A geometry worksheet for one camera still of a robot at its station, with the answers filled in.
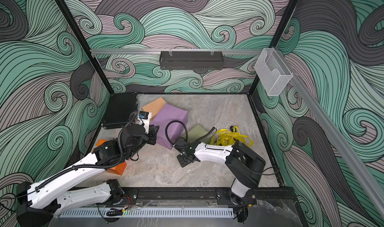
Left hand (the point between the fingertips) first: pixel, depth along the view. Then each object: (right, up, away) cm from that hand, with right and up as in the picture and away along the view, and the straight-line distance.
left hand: (157, 125), depth 69 cm
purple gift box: (+2, +4, +23) cm, 24 cm away
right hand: (+11, -23, +16) cm, 30 cm away
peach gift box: (-9, +8, +35) cm, 37 cm away
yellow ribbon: (+54, -13, +23) cm, 60 cm away
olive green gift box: (+20, -8, +20) cm, 30 cm away
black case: (-37, +9, +41) cm, 56 cm away
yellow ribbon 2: (+39, -11, +23) cm, 46 cm away
